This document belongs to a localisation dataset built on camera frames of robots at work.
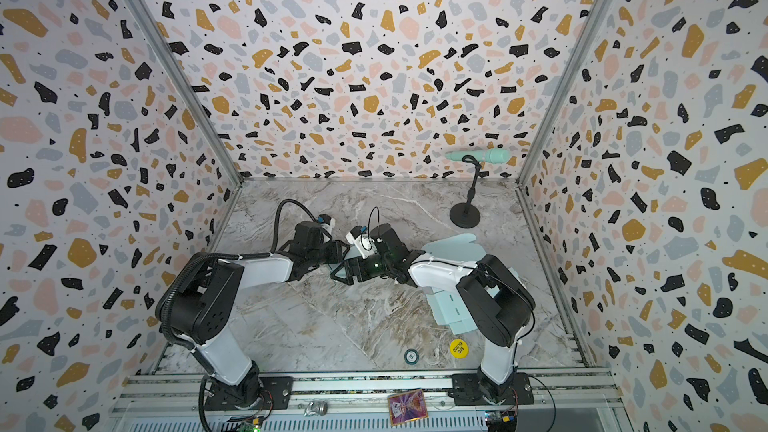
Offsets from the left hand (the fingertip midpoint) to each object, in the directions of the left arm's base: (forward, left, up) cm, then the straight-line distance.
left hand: (350, 243), depth 95 cm
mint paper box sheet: (-3, 0, -1) cm, 3 cm away
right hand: (-12, +1, +7) cm, 14 cm away
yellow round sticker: (-30, -31, -6) cm, 44 cm away
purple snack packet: (-44, -17, -3) cm, 47 cm away
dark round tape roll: (-32, -18, -6) cm, 37 cm away
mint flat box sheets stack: (-18, -30, -6) cm, 35 cm away
